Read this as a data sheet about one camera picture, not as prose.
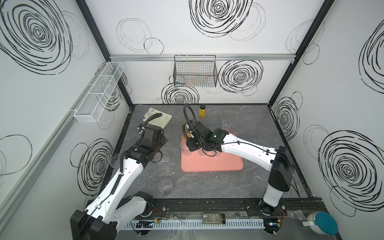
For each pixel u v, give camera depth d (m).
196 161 0.91
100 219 0.37
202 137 0.60
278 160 0.45
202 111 1.07
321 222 0.64
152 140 0.56
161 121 1.08
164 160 0.89
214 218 0.68
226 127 1.05
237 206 0.76
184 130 0.67
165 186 0.80
